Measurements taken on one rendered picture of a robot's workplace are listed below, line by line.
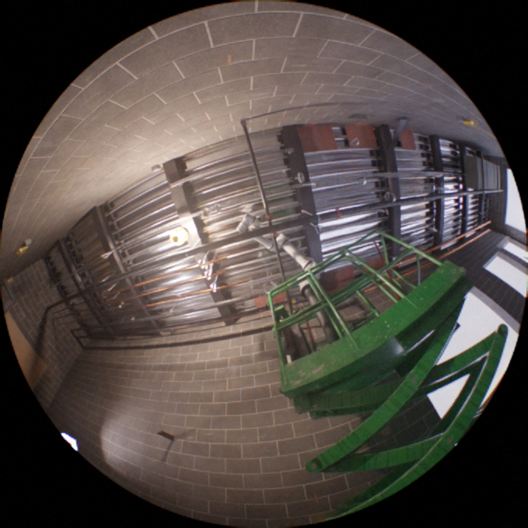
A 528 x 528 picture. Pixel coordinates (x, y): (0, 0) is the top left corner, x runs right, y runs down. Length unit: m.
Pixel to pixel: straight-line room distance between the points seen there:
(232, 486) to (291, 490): 0.61
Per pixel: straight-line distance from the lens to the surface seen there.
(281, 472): 2.29
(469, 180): 5.75
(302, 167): 2.75
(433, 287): 1.42
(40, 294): 6.70
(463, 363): 1.34
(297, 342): 1.65
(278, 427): 2.35
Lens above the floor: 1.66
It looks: 65 degrees up
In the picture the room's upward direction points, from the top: 11 degrees counter-clockwise
